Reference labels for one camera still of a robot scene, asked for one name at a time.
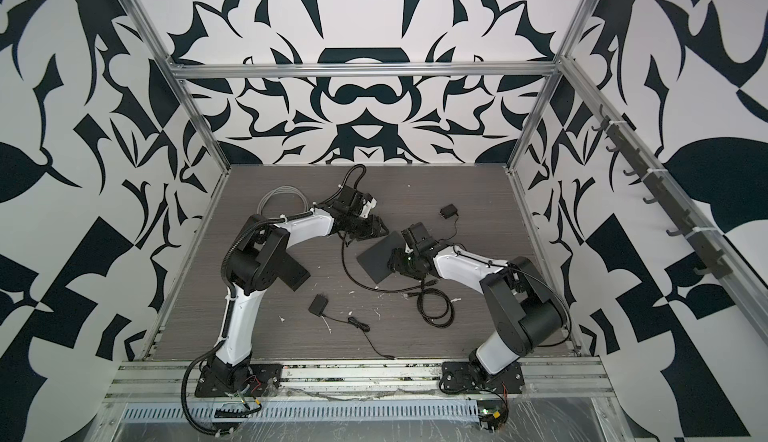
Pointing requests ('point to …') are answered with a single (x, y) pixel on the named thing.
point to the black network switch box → (375, 260)
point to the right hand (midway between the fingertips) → (394, 263)
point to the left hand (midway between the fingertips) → (387, 228)
